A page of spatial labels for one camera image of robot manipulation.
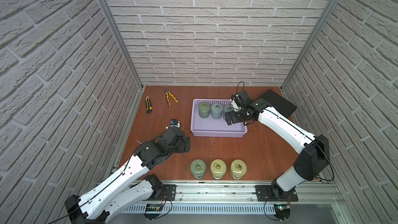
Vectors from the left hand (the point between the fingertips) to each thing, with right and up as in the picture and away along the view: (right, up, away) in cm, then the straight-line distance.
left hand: (184, 138), depth 74 cm
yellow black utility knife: (-29, +13, +32) cm, 45 cm away
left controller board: (-14, -34, -3) cm, 37 cm away
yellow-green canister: (+17, -15, 0) cm, 22 cm away
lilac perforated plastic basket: (+16, +1, +26) cm, 31 cm away
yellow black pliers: (-18, +24, +39) cm, 49 cm away
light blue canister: (+18, +12, +22) cm, 31 cm away
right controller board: (+46, -33, -4) cm, 57 cm away
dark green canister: (+10, +13, +23) cm, 28 cm away
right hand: (+28, +9, +10) cm, 31 cm away
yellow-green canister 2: (+27, -15, -1) cm, 30 cm away
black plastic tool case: (+62, +16, +30) cm, 71 cm away
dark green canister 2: (+7, -14, -1) cm, 16 cm away
